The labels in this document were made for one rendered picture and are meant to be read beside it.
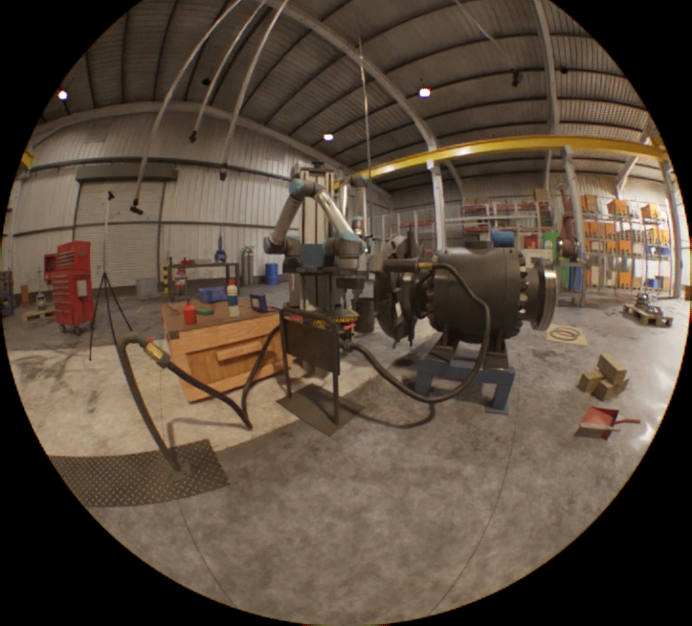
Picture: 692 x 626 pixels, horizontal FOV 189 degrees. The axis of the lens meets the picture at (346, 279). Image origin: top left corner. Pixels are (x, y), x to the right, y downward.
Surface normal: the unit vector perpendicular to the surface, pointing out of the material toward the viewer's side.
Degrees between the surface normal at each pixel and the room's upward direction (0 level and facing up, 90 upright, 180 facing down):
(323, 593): 0
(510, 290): 80
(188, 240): 90
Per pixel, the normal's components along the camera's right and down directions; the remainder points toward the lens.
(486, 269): -0.53, -0.46
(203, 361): 0.79, 0.04
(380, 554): -0.01, -1.00
